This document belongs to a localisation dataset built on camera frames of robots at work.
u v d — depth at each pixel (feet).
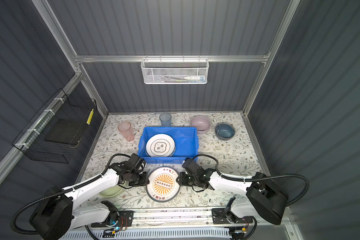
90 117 2.72
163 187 2.71
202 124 3.61
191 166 2.18
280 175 1.37
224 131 3.47
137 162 2.27
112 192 2.47
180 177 2.41
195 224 2.39
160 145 3.25
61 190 1.46
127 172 2.06
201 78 2.99
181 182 2.37
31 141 2.02
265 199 1.41
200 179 2.07
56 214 1.32
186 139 3.42
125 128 3.16
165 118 3.41
